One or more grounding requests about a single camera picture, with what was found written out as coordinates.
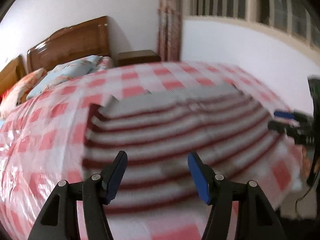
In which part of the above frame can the orange floral pillow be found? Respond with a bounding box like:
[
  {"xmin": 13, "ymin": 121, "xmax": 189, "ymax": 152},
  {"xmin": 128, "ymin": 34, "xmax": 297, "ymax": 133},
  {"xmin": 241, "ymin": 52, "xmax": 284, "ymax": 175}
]
[{"xmin": 0, "ymin": 68, "xmax": 47, "ymax": 118}]

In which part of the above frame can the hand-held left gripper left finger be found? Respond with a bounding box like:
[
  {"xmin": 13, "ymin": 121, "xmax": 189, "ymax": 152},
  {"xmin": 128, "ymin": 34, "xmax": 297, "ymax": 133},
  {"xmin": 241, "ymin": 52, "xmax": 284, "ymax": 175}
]
[{"xmin": 27, "ymin": 150, "xmax": 128, "ymax": 240}]

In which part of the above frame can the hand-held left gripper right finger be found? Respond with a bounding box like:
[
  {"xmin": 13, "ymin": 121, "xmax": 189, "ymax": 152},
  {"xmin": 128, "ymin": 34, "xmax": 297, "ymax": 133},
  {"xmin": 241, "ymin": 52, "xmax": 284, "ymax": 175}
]
[{"xmin": 187, "ymin": 151, "xmax": 287, "ymax": 240}]

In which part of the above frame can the person's right hand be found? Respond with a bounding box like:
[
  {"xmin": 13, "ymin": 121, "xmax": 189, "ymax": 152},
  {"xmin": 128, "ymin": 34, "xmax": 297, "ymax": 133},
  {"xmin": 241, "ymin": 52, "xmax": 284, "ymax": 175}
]
[{"xmin": 300, "ymin": 145, "xmax": 313, "ymax": 180}]

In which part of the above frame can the light blue floral pillow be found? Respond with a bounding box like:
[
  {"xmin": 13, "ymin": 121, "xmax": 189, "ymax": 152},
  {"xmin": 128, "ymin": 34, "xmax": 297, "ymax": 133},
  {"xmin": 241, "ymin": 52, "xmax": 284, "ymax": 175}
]
[{"xmin": 26, "ymin": 55, "xmax": 103, "ymax": 100}]

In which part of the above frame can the pink checked bed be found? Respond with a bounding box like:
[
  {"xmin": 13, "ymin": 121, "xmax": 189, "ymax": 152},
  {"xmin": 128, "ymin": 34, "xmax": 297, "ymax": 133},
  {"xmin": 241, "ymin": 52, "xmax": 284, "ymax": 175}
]
[{"xmin": 0, "ymin": 60, "xmax": 304, "ymax": 240}]

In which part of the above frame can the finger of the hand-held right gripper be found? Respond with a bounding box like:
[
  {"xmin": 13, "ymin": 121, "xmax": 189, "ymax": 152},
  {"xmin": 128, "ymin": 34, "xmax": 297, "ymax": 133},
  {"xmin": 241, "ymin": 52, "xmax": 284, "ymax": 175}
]
[
  {"xmin": 273, "ymin": 110, "xmax": 298, "ymax": 121},
  {"xmin": 267, "ymin": 120, "xmax": 296, "ymax": 137}
]

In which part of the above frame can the pink floral curtain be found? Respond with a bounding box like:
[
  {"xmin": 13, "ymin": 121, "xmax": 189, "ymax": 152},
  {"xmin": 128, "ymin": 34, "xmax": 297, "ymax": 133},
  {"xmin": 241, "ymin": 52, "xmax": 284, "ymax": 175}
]
[{"xmin": 157, "ymin": 0, "xmax": 183, "ymax": 62}]

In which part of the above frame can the large wooden headboard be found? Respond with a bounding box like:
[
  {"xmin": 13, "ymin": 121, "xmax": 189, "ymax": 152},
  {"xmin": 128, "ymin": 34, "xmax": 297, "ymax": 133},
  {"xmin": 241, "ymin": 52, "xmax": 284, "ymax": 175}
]
[{"xmin": 27, "ymin": 16, "xmax": 110, "ymax": 73}]

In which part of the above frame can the window with cream grille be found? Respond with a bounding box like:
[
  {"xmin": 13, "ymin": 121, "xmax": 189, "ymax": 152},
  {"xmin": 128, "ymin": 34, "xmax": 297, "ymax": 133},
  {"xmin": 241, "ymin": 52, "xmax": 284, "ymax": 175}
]
[{"xmin": 182, "ymin": 0, "xmax": 320, "ymax": 55}]

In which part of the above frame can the wooden nightstand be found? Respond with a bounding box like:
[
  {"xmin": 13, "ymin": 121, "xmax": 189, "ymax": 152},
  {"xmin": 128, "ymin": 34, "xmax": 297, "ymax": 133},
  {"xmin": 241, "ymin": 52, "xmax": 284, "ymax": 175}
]
[{"xmin": 117, "ymin": 50, "xmax": 161, "ymax": 67}]

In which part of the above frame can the red grey striped sweater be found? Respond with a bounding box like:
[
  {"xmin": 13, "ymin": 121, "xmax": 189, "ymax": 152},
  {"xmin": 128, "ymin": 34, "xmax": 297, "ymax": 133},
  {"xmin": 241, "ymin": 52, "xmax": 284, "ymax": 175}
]
[{"xmin": 81, "ymin": 84, "xmax": 288, "ymax": 213}]

